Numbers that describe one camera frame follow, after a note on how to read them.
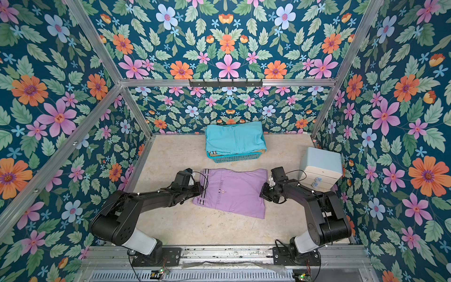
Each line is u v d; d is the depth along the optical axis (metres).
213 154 0.96
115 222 0.45
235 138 1.02
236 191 0.92
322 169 0.86
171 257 0.74
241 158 1.01
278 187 0.69
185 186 0.76
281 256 0.74
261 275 0.70
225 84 0.93
